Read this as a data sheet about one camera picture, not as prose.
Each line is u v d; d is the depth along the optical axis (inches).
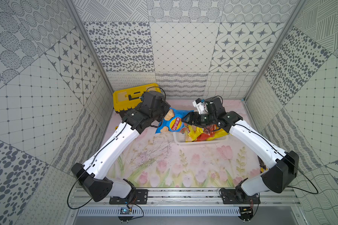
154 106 20.2
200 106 27.8
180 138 38.0
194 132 33.0
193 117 25.9
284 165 15.9
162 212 27.6
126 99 38.0
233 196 28.5
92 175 15.1
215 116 22.9
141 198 28.9
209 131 32.5
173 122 28.4
